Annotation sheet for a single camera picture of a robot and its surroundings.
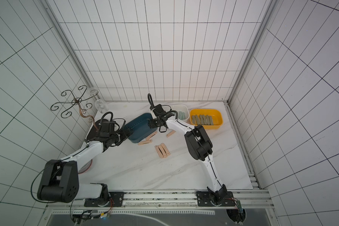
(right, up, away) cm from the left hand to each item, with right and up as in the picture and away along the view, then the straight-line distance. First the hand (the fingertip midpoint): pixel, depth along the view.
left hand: (129, 135), depth 90 cm
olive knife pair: (+56, +9, +16) cm, 59 cm away
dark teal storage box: (+5, +4, +13) cm, 14 cm away
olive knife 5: (+58, +9, +15) cm, 61 cm away
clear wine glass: (-18, +20, -3) cm, 27 cm away
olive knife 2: (+49, +10, +17) cm, 52 cm away
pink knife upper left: (+13, -1, +7) cm, 15 cm away
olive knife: (+45, +9, +16) cm, 49 cm away
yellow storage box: (+63, +13, +15) cm, 66 cm away
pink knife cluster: (+20, -11, -1) cm, 23 cm away
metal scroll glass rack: (-37, +23, -3) cm, 44 cm away
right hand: (+15, +10, +9) cm, 20 cm away
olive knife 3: (+51, +9, +16) cm, 55 cm away
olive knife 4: (+54, +9, +16) cm, 57 cm away
